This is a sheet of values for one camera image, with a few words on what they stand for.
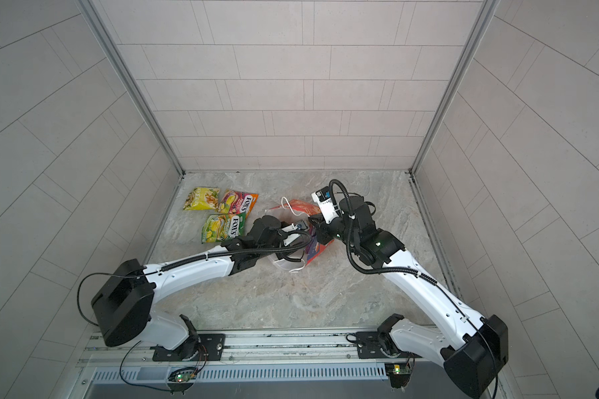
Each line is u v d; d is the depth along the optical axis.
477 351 0.36
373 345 0.71
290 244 0.71
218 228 0.94
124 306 0.41
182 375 0.64
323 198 0.60
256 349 0.72
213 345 0.71
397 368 0.69
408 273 0.46
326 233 0.62
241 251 0.61
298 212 0.70
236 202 1.02
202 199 1.01
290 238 0.69
